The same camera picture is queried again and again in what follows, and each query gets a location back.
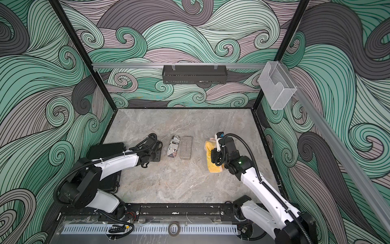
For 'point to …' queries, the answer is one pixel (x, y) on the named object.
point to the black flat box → (99, 151)
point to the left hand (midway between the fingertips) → (156, 153)
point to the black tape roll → (179, 227)
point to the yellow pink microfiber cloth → (209, 145)
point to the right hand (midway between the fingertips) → (211, 151)
